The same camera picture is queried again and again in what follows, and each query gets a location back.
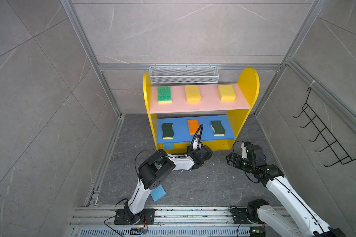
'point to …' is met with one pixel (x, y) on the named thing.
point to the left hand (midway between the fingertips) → (199, 145)
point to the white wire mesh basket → (165, 75)
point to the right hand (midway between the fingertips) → (234, 159)
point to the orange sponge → (193, 125)
